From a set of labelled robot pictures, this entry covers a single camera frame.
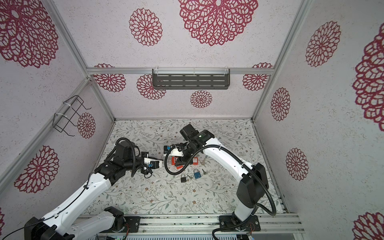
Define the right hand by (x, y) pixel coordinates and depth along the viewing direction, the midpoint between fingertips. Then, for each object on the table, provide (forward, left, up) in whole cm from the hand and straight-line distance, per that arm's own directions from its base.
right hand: (177, 155), depth 77 cm
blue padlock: (-2, -10, -19) cm, 22 cm away
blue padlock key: (+1, -15, -20) cm, 25 cm away
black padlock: (-4, -3, -19) cm, 20 cm away
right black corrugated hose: (-31, -19, -11) cm, 38 cm away
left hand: (-3, +8, 0) cm, 9 cm away
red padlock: (-3, +1, +1) cm, 4 cm away
